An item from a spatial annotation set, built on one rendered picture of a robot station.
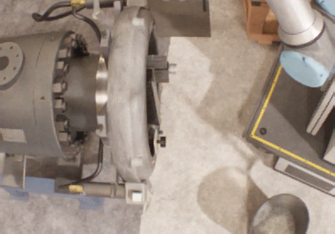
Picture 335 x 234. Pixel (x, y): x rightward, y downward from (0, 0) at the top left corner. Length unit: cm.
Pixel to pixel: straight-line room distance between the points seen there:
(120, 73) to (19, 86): 46
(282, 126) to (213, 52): 76
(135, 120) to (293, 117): 94
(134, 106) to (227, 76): 114
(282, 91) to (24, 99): 129
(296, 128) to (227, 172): 49
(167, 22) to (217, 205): 118
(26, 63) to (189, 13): 137
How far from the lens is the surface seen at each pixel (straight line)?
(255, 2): 246
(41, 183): 236
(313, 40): 111
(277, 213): 235
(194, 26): 287
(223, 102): 264
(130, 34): 172
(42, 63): 185
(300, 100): 235
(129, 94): 164
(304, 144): 227
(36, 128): 187
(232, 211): 246
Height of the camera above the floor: 242
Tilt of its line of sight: 66 degrees down
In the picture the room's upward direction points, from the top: 12 degrees counter-clockwise
